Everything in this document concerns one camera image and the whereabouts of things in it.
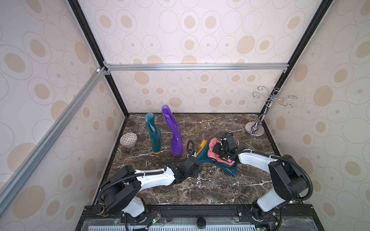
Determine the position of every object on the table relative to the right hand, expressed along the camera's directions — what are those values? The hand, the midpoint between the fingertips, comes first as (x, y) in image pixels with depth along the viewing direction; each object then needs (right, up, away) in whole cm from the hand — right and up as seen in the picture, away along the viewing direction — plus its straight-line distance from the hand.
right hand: (221, 148), depth 95 cm
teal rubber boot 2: (-13, -4, -6) cm, 15 cm away
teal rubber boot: (-40, +11, -19) cm, 46 cm away
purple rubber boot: (-30, +3, 0) cm, 30 cm away
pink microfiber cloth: (-8, -3, -8) cm, 12 cm away
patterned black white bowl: (-65, +5, +7) cm, 65 cm away
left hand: (-15, -11, -11) cm, 21 cm away
